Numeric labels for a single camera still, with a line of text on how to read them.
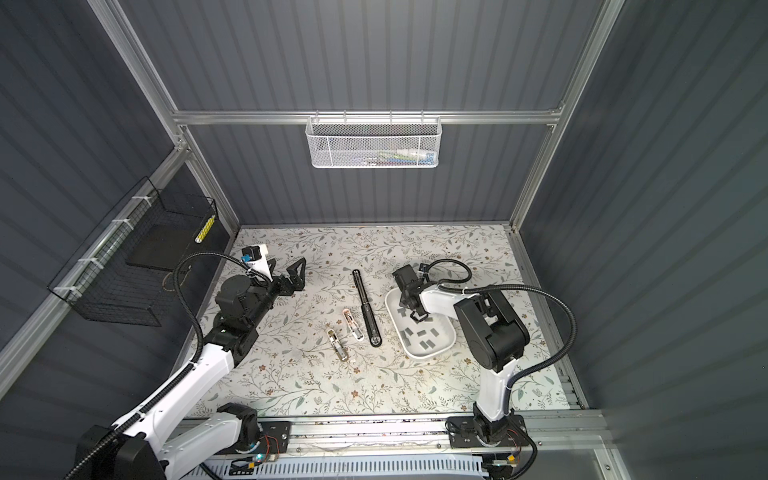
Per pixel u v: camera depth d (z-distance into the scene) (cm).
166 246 77
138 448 39
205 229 82
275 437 72
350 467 77
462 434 73
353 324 91
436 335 91
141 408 43
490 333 50
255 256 65
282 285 69
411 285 78
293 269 70
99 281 64
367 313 95
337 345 87
